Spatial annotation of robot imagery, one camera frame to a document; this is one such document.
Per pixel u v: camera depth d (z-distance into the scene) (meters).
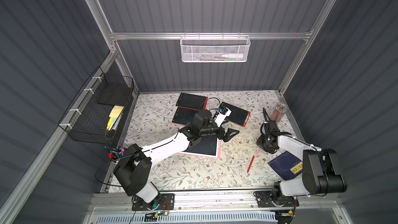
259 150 0.90
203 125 0.63
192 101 1.17
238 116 1.09
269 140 0.69
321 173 0.88
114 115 0.73
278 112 0.87
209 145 0.92
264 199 0.73
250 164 0.85
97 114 0.73
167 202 0.73
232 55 0.91
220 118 0.67
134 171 0.43
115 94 0.80
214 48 1.24
